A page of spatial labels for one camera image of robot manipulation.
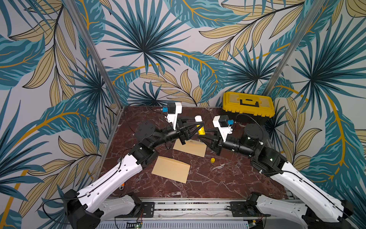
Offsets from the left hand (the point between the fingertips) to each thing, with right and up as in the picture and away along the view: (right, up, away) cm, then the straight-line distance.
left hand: (203, 126), depth 51 cm
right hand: (-1, -3, +5) cm, 6 cm away
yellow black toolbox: (+38, +11, +48) cm, 63 cm away
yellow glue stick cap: (+11, -23, +39) cm, 46 cm away
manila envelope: (-15, -28, +37) cm, 49 cm away
